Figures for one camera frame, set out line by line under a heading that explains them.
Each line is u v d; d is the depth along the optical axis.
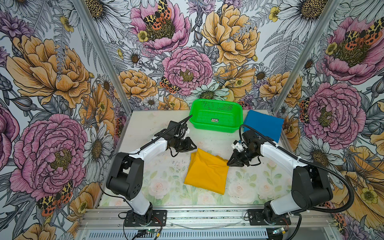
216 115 1.19
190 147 0.83
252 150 0.66
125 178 0.46
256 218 0.73
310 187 0.44
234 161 0.76
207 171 0.85
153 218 0.73
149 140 0.57
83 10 0.72
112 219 0.75
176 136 0.77
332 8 0.72
